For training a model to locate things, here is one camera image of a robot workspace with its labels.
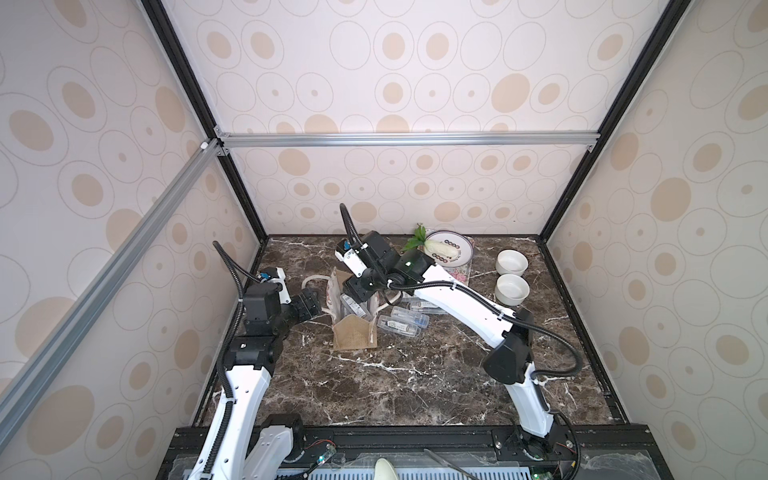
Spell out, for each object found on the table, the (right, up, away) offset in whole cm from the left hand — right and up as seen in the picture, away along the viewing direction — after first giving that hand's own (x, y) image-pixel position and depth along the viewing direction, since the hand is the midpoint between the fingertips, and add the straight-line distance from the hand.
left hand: (317, 292), depth 75 cm
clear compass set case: (+7, -6, +16) cm, 18 cm away
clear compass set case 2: (+21, -13, +19) cm, 31 cm away
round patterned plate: (+45, +17, +42) cm, 63 cm away
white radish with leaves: (+34, +14, +37) cm, 52 cm away
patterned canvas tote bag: (+7, -13, +12) cm, 19 cm away
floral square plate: (+45, +4, +34) cm, 57 cm away
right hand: (+11, +3, +5) cm, 13 cm away
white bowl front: (+61, -2, +27) cm, 67 cm away
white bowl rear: (+63, +8, +35) cm, 73 cm away
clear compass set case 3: (+25, -10, +21) cm, 34 cm away
